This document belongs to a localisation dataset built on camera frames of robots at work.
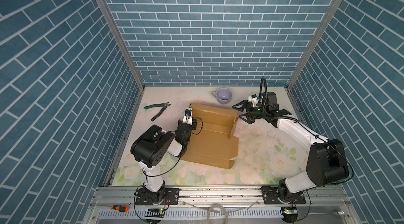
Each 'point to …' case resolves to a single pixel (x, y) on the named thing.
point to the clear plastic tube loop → (221, 206)
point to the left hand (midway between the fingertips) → (194, 113)
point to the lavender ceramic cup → (223, 95)
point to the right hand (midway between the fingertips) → (237, 111)
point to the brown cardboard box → (211, 143)
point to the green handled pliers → (164, 106)
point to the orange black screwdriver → (121, 208)
